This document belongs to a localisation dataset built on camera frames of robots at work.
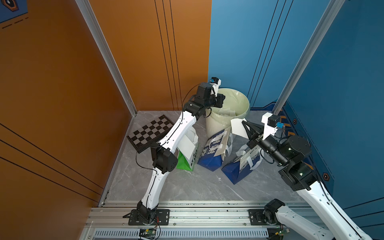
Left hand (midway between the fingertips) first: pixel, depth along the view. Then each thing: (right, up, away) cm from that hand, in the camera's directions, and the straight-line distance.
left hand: (225, 94), depth 80 cm
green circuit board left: (-39, -69, -9) cm, 80 cm away
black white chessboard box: (-47, -22, +22) cm, 56 cm away
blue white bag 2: (+8, -33, -11) cm, 36 cm away
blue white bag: (-7, -34, 0) cm, 35 cm away
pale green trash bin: (+11, -4, +19) cm, 23 cm away
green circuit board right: (+24, -67, -11) cm, 72 cm away
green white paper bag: (-24, -39, +7) cm, 46 cm away
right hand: (+3, -15, -22) cm, 27 cm away
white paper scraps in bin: (+6, -7, +25) cm, 26 cm away
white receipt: (-21, -28, -3) cm, 35 cm away
